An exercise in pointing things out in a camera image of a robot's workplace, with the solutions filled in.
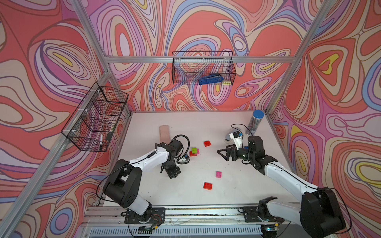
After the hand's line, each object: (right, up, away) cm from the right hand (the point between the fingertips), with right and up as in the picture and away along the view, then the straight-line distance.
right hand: (223, 153), depth 82 cm
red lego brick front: (-9, -19, 0) cm, 20 cm away
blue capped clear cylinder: (+24, +22, +8) cm, 33 cm away
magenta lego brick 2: (-2, -13, +4) cm, 14 cm away
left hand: (-28, -12, +4) cm, 31 cm away
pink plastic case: (-37, +8, +20) cm, 43 cm away
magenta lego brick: (-14, -2, +12) cm, 18 cm away
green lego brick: (-16, 0, +10) cm, 19 cm away
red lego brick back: (-7, +3, +17) cm, 19 cm away
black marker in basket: (-63, +7, -10) cm, 64 cm away
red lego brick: (-18, -3, +12) cm, 21 cm away
